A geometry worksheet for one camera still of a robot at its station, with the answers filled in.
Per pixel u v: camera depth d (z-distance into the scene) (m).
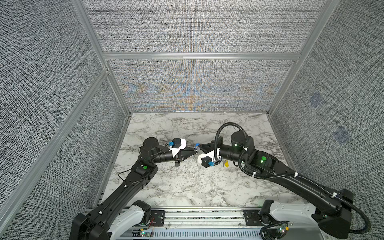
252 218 0.73
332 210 0.39
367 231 0.39
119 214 0.54
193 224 0.73
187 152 0.62
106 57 0.88
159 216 0.74
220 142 0.58
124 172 0.56
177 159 0.58
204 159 0.52
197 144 0.64
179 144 0.54
